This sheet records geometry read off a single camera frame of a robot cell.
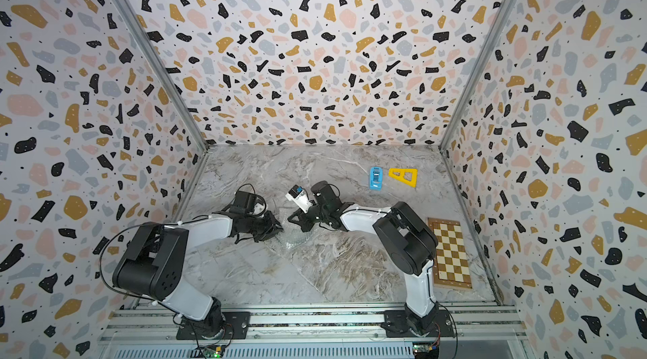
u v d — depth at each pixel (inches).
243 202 30.3
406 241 19.9
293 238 35.4
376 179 41.9
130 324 29.5
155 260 17.9
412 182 43.1
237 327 28.9
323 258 34.5
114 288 17.7
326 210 29.1
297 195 31.4
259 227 31.8
